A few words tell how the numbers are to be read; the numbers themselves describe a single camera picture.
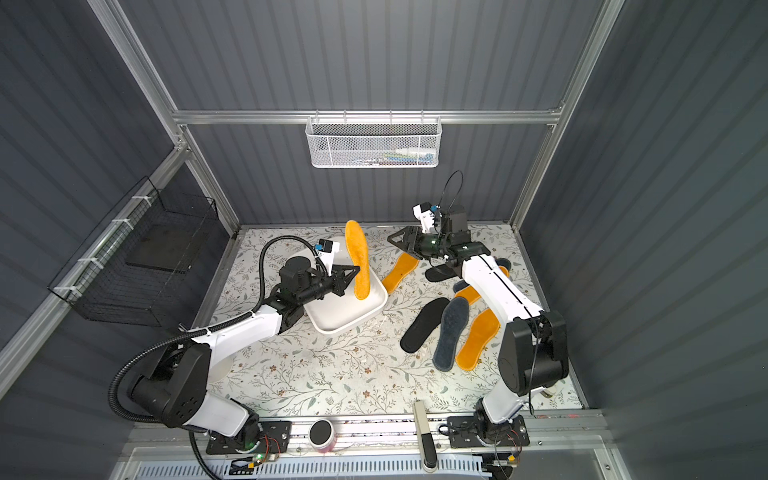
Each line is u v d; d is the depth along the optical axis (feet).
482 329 3.00
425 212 2.49
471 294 3.24
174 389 1.43
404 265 3.56
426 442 2.25
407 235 2.41
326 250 2.42
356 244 2.77
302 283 2.22
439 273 3.45
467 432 2.41
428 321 3.09
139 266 2.46
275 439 2.37
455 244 2.17
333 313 3.10
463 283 3.34
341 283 2.43
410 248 2.33
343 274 2.46
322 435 2.28
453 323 3.06
